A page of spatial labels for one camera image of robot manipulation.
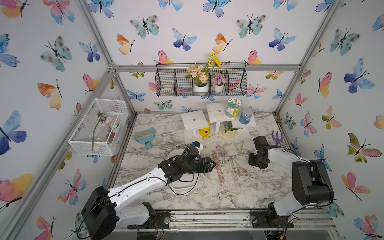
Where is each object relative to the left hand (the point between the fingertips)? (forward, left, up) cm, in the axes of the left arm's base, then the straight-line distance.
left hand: (213, 164), depth 74 cm
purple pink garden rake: (+26, -49, -18) cm, 58 cm away
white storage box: (-10, +14, +5) cm, 18 cm away
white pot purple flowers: (+45, -6, +18) cm, 49 cm away
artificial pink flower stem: (+19, +55, +13) cm, 59 cm away
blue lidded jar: (+28, -21, +4) cm, 36 cm away
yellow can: (+28, +2, -10) cm, 29 cm away
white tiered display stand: (+32, -3, -8) cm, 33 cm away
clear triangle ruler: (+22, -21, -18) cm, 35 cm away
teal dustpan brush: (+31, +44, -17) cm, 56 cm away
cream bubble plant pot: (+27, -14, -9) cm, 32 cm away
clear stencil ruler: (+6, -14, -18) cm, 23 cm away
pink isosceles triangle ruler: (+3, -19, -19) cm, 27 cm away
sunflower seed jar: (+27, -13, +12) cm, 32 cm away
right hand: (+9, -27, -16) cm, 33 cm away
